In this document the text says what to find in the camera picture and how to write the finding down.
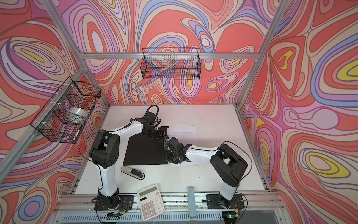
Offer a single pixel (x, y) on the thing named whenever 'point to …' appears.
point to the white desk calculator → (150, 202)
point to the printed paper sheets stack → (187, 135)
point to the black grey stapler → (135, 173)
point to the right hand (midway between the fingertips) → (168, 162)
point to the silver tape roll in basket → (76, 115)
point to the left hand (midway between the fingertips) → (167, 137)
